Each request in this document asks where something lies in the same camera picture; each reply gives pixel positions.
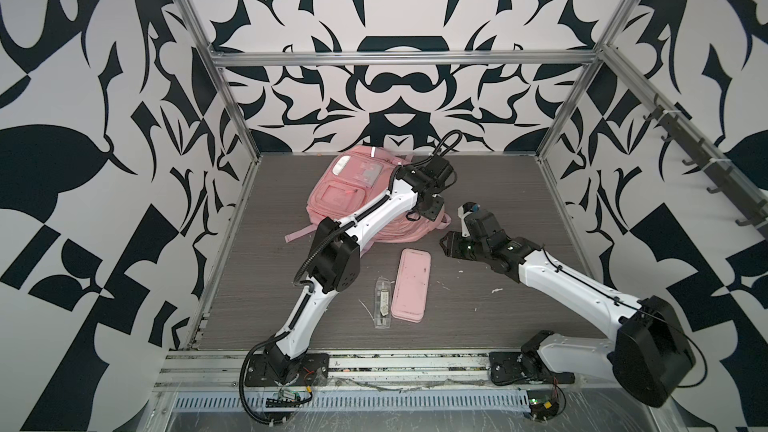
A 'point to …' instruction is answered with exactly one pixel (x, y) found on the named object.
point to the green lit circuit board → (543, 404)
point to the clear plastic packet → (382, 302)
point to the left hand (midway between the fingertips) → (429, 200)
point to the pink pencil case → (411, 284)
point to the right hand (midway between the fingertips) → (445, 240)
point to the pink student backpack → (408, 226)
